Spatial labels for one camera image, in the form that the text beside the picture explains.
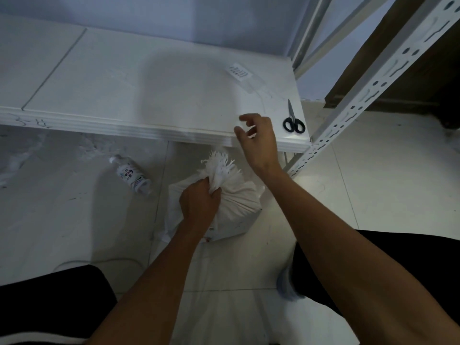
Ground person's right hand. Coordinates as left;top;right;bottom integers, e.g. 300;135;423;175
233;113;285;176

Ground person's left hand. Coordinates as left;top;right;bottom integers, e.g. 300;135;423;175
179;175;222;234

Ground white woven sack parcel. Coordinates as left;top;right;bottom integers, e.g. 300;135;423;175
167;168;265;243

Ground black-handled scissors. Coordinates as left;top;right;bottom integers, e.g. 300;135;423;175
282;98;306;135

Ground white shelf board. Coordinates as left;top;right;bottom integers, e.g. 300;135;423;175
0;14;312;154

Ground person's right forearm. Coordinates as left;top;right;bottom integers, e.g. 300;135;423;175
257;165;460;345

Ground person's left forearm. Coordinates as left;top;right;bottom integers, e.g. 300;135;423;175
84;222;216;345

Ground white perforated shelf upright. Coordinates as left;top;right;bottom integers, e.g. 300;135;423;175
286;0;460;178

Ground person's left leg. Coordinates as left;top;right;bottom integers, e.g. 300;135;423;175
0;264;118;345

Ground person's leg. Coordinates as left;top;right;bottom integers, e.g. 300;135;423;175
291;230;460;327
0;264;118;345

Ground person's right leg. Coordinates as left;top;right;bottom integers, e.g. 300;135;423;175
291;230;460;327

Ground clear plastic bottle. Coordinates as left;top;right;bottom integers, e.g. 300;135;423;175
109;154;151;195

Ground clear bag with white label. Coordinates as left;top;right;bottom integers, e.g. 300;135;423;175
225;62;266;96

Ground pale blue slipper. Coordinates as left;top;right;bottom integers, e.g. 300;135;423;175
276;264;299;302

